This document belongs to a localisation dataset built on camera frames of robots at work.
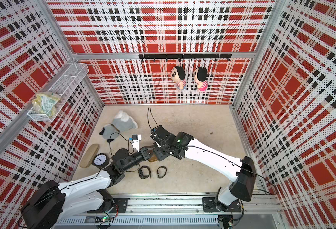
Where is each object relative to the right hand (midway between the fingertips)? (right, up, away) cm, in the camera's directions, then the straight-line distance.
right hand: (163, 151), depth 73 cm
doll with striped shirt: (+8, +45, +18) cm, 49 cm away
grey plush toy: (-32, +15, +26) cm, 43 cm away
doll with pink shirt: (+23, +46, +22) cm, 56 cm away
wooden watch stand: (-5, -3, 0) cm, 6 cm away
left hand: (-2, +2, +3) cm, 4 cm away
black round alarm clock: (-41, -9, +15) cm, 44 cm away
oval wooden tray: (-50, -7, +16) cm, 53 cm away
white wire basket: (-60, +37, +11) cm, 72 cm away
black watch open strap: (-4, -15, +9) cm, 18 cm away
